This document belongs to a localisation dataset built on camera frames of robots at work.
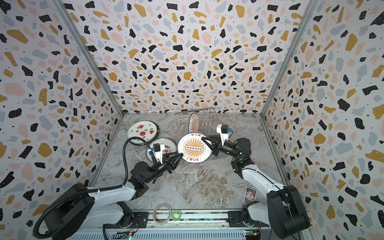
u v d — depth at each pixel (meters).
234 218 0.75
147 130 1.07
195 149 0.73
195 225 0.73
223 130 0.64
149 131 1.07
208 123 1.07
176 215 0.76
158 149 0.66
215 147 0.67
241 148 0.59
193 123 1.06
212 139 0.68
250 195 0.81
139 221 0.73
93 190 0.47
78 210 0.41
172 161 0.69
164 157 0.70
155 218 0.74
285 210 0.41
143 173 0.59
